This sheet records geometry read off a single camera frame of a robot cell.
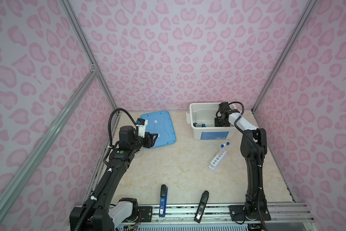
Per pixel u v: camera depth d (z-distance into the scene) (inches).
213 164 33.9
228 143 32.3
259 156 23.4
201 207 28.3
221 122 36.7
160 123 45.0
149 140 27.3
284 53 33.9
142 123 26.7
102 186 17.3
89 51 33.1
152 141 27.8
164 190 30.1
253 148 23.5
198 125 42.2
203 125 42.1
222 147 32.2
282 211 29.5
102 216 14.8
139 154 37.0
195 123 43.0
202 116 41.2
